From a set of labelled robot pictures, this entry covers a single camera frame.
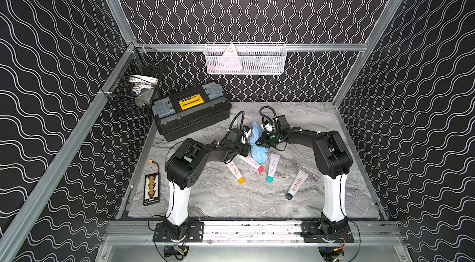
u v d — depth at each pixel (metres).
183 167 0.52
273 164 0.92
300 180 0.88
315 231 0.74
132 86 0.91
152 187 0.85
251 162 0.92
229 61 0.90
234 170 0.90
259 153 0.92
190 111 0.95
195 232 0.74
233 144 0.80
